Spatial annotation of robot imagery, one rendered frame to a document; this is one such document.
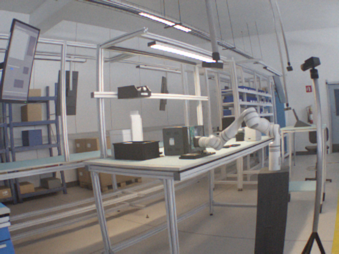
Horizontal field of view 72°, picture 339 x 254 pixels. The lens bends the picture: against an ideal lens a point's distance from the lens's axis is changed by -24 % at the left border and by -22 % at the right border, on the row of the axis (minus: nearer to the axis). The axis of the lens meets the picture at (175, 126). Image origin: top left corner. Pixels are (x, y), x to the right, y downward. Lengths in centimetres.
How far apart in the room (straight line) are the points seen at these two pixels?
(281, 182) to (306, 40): 705
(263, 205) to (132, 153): 102
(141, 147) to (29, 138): 349
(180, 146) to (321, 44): 704
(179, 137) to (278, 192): 87
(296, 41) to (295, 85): 140
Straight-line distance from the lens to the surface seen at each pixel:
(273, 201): 207
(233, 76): 487
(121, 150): 217
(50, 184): 550
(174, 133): 220
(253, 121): 166
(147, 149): 207
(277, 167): 209
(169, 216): 182
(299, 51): 870
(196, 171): 183
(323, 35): 875
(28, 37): 184
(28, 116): 524
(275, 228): 214
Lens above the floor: 125
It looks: 1 degrees down
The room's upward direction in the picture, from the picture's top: 4 degrees counter-clockwise
